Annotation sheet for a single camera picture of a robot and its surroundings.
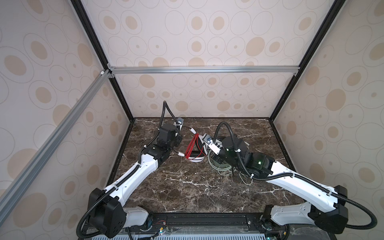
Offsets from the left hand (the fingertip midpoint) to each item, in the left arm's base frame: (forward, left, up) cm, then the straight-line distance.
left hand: (178, 127), depth 78 cm
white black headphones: (-13, -12, -9) cm, 20 cm away
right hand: (-12, -17, +3) cm, 21 cm away
